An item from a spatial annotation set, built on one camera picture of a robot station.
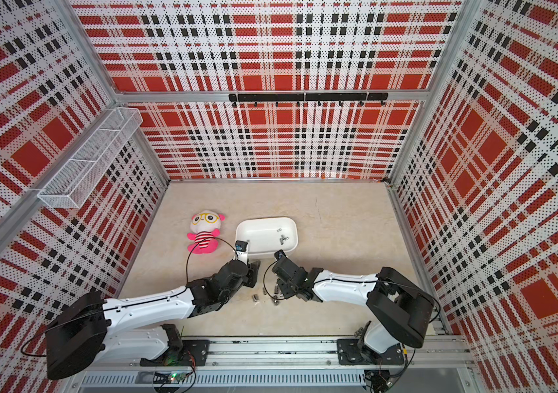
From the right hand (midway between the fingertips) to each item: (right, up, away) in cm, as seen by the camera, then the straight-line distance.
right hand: (291, 278), depth 87 cm
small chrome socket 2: (-4, +13, +13) cm, 19 cm away
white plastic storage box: (-11, +13, +16) cm, 24 cm away
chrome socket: (-13, -6, -3) cm, 14 cm away
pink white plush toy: (-35, +18, +9) cm, 40 cm away
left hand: (-12, +7, -3) cm, 14 cm away
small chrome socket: (-5, +16, +16) cm, 23 cm away
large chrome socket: (-6, -6, -4) cm, 10 cm away
